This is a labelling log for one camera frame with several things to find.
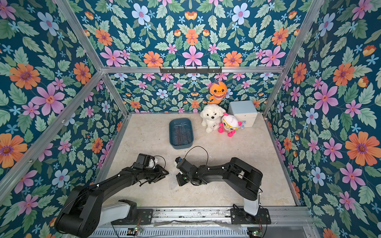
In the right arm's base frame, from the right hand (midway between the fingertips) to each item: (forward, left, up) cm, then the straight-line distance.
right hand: (178, 177), depth 87 cm
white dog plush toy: (+35, -19, +17) cm, 44 cm away
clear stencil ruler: (+30, -2, +2) cm, 30 cm away
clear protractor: (-2, +3, -1) cm, 4 cm away
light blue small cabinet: (+43, -42, +14) cm, 62 cm away
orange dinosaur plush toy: (+49, -24, +27) cm, 61 cm away
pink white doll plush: (+30, -31, +15) cm, 46 cm away
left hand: (+2, +5, +2) cm, 6 cm away
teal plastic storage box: (+33, +3, +1) cm, 33 cm away
